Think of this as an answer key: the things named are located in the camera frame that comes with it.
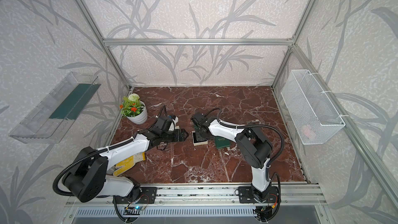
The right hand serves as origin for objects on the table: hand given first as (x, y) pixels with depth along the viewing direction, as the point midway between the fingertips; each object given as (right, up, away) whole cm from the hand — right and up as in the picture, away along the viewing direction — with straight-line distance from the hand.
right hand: (200, 135), depth 93 cm
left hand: (-9, +1, -6) cm, 11 cm away
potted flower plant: (-38, +15, -4) cm, 41 cm away
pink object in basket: (+52, +7, -20) cm, 56 cm away
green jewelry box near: (+12, -3, -4) cm, 13 cm away
